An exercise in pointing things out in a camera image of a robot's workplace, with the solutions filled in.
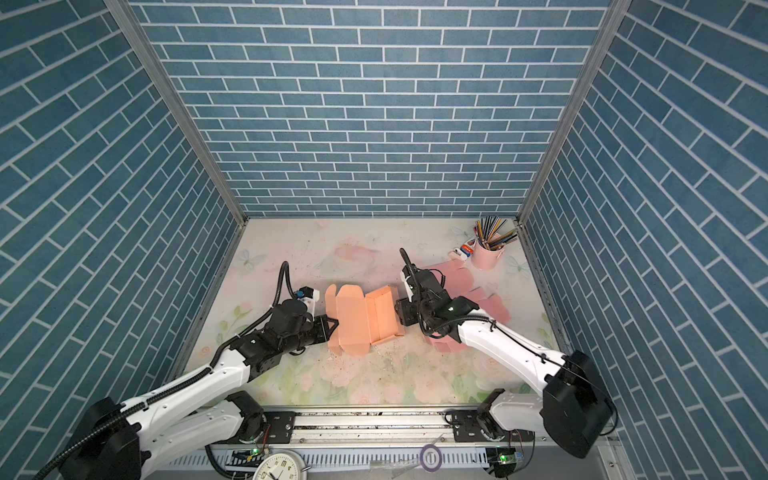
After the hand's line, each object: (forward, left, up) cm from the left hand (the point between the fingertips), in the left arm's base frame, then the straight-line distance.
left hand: (341, 323), depth 81 cm
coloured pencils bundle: (+32, -47, +3) cm, 57 cm away
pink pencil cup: (+25, -46, -4) cm, 52 cm away
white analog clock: (-31, +10, -6) cm, 33 cm away
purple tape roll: (-32, -22, -9) cm, 40 cm away
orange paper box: (+4, -5, -6) cm, 9 cm away
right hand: (+5, -16, +3) cm, 17 cm away
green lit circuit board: (-30, -40, -10) cm, 52 cm away
